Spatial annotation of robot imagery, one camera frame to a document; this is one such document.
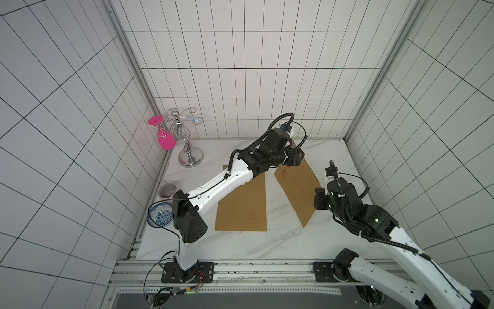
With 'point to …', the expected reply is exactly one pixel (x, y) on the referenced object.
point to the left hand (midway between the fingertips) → (294, 158)
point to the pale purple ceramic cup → (166, 190)
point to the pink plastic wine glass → (166, 140)
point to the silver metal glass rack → (190, 156)
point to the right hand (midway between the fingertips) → (314, 187)
